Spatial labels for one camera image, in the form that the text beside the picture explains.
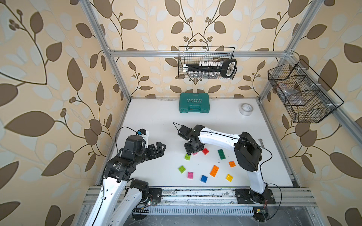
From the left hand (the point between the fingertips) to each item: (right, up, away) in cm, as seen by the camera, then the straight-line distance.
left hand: (157, 146), depth 71 cm
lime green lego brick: (+15, -10, +16) cm, 24 cm away
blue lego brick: (+25, -20, +8) cm, 33 cm away
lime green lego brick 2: (+12, -16, +12) cm, 23 cm away
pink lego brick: (+20, -9, +19) cm, 29 cm away
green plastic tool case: (+21, +25, +41) cm, 53 cm away
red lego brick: (+27, -7, +18) cm, 33 cm away
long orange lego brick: (+31, -17, +12) cm, 38 cm away
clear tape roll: (+63, +20, +41) cm, 78 cm away
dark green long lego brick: (+38, -9, +19) cm, 43 cm away
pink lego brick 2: (+17, -19, +10) cm, 27 cm away
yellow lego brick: (+40, -21, +10) cm, 46 cm away
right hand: (+19, -7, +17) cm, 26 cm away
